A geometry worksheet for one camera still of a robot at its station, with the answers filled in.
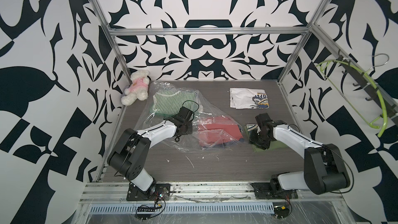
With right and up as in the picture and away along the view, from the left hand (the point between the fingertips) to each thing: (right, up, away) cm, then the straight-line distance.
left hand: (186, 125), depth 93 cm
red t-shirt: (+17, -1, -7) cm, 18 cm away
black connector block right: (+45, -36, -21) cm, 61 cm away
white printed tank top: (+39, +16, +16) cm, 45 cm away
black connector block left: (-17, -35, -20) cm, 44 cm away
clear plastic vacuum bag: (+1, -8, -7) cm, 11 cm away
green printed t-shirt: (+45, -7, -13) cm, 48 cm away
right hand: (+37, -8, -4) cm, 38 cm away
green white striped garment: (-12, +14, +12) cm, 22 cm away
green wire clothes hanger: (+72, +34, -12) cm, 81 cm away
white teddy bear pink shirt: (-32, +23, +10) cm, 40 cm away
